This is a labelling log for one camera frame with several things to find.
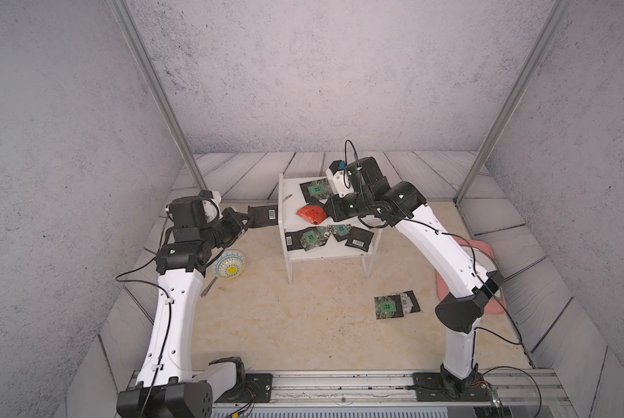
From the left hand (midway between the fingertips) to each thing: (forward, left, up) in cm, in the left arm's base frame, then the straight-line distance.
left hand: (257, 215), depth 70 cm
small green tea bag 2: (+9, -24, -19) cm, 31 cm away
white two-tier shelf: (+8, -8, -2) cm, 12 cm away
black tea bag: (0, -1, -1) cm, 2 cm away
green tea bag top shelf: (+11, -16, -1) cm, 19 cm away
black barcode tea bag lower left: (+5, -8, -18) cm, 20 cm away
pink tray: (+7, -78, -31) cm, 85 cm away
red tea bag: (0, -15, -1) cm, 15 cm away
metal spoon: (-3, +23, -34) cm, 41 cm away
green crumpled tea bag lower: (+5, -15, -17) cm, 23 cm away
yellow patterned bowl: (+6, +17, -33) cm, 38 cm away
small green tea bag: (-12, -39, -33) cm, 52 cm away
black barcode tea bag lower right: (+5, -30, -17) cm, 35 cm away
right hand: (+2, -18, 0) cm, 18 cm away
